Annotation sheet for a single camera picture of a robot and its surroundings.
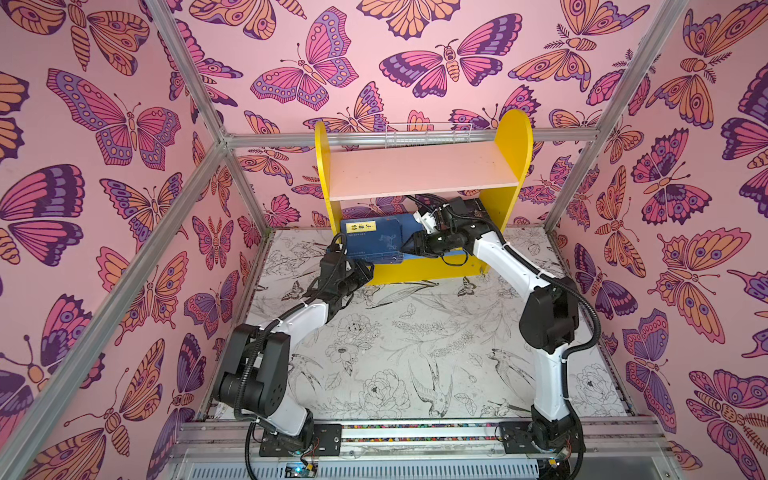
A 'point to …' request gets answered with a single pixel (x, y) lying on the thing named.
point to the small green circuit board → (299, 470)
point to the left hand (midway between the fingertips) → (374, 263)
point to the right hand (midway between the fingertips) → (406, 245)
